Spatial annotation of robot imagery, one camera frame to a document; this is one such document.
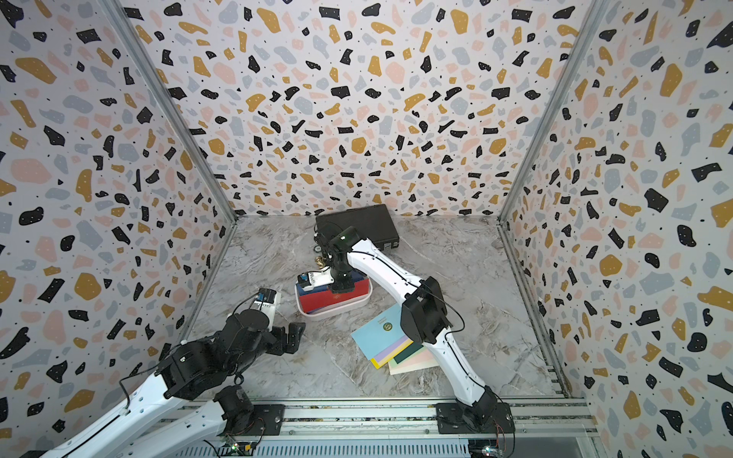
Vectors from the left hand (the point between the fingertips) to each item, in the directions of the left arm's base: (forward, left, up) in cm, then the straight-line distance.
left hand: (294, 324), depth 73 cm
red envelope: (+13, 0, -12) cm, 18 cm away
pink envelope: (-3, -34, -18) cm, 39 cm away
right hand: (+16, -8, -7) cm, 19 cm away
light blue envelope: (+5, -22, -19) cm, 29 cm away
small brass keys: (+32, 0, -17) cm, 37 cm away
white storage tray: (+10, -8, -12) cm, 18 cm away
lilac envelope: (-1, -25, -17) cm, 30 cm away
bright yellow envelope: (-5, -22, -17) cm, 28 cm away
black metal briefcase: (+51, -19, -15) cm, 56 cm away
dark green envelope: (-2, -30, -18) cm, 35 cm away
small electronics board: (-24, +14, -18) cm, 33 cm away
